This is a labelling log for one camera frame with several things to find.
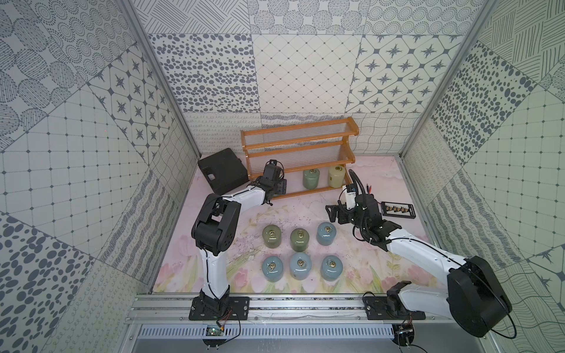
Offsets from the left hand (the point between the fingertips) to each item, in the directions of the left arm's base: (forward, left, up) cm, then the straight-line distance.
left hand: (284, 182), depth 99 cm
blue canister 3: (-37, -19, -2) cm, 41 cm away
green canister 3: (+3, -12, 0) cm, 13 cm away
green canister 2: (-25, +4, -1) cm, 26 cm away
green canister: (-27, -7, -1) cm, 28 cm away
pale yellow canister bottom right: (+4, -24, +1) cm, 25 cm away
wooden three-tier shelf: (+16, -15, +3) cm, 22 cm away
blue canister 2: (-37, -8, 0) cm, 38 cm away
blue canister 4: (-24, -18, -1) cm, 30 cm away
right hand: (-15, -23, +3) cm, 27 cm away
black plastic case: (+9, +31, -3) cm, 32 cm away
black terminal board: (-9, -52, -8) cm, 54 cm away
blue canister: (-38, +2, 0) cm, 38 cm away
